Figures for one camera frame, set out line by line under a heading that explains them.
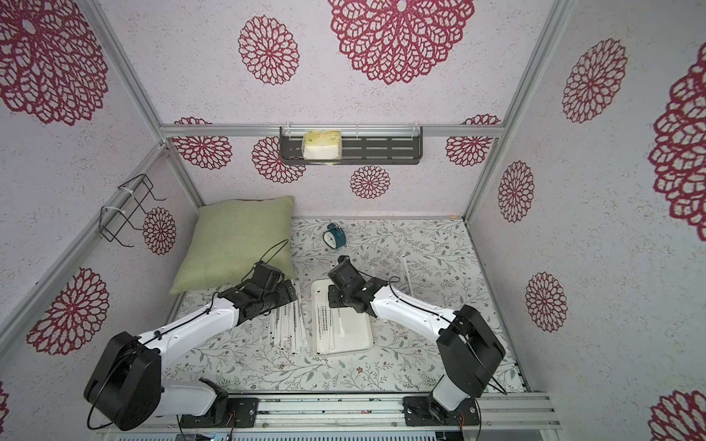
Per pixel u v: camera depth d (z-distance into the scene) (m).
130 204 0.79
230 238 0.97
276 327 0.89
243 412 0.73
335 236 1.06
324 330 0.88
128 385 0.41
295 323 0.90
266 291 0.68
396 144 0.93
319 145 0.90
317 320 0.90
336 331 0.82
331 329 0.88
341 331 0.81
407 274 1.03
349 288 0.65
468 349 0.47
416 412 0.73
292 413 0.75
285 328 0.90
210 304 0.57
